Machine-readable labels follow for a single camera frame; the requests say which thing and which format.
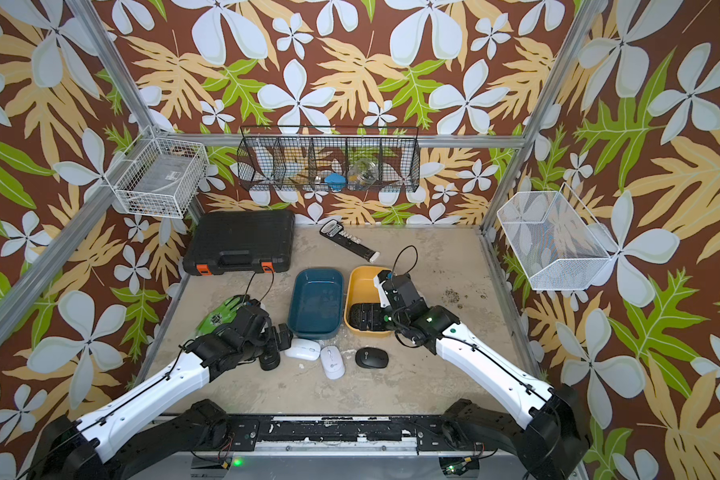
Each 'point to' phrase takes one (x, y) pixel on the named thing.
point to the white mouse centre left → (303, 350)
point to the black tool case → (242, 241)
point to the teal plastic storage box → (317, 303)
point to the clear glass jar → (363, 173)
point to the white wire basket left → (157, 178)
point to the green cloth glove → (223, 314)
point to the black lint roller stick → (333, 230)
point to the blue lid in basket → (336, 181)
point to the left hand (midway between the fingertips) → (283, 334)
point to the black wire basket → (323, 158)
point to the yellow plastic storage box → (360, 289)
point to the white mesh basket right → (556, 241)
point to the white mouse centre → (333, 362)
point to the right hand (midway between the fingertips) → (362, 313)
